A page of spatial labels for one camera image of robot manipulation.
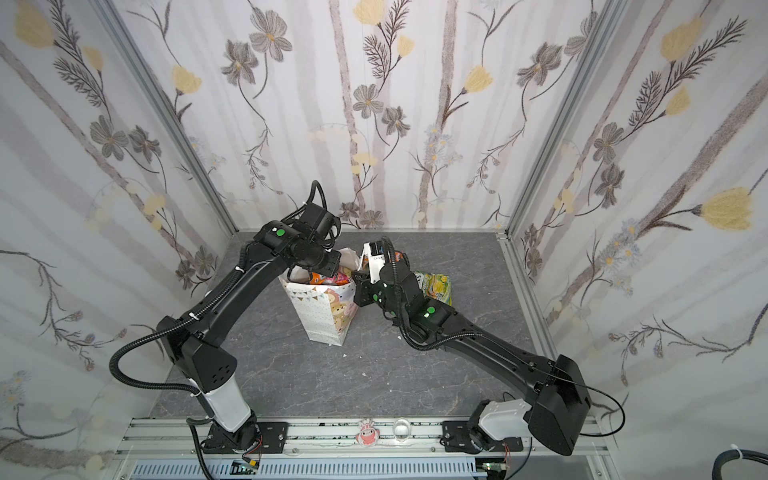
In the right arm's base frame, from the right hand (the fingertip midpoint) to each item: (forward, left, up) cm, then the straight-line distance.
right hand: (347, 266), depth 69 cm
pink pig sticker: (-31, -7, -27) cm, 42 cm away
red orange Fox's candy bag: (+3, +10, -12) cm, 16 cm away
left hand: (+8, +6, -7) cm, 12 cm away
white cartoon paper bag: (-5, +6, -15) cm, 17 cm away
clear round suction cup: (-29, -15, -31) cm, 45 cm away
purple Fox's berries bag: (+3, +4, -11) cm, 12 cm away
